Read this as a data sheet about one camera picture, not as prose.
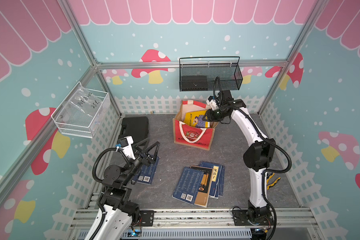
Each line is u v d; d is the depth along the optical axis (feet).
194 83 2.87
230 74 3.06
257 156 1.83
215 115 2.63
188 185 2.68
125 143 1.82
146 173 2.93
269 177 2.84
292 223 2.44
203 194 2.59
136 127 3.54
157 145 1.94
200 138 2.80
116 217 1.63
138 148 2.09
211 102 2.74
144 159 1.82
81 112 2.34
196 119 3.12
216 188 2.64
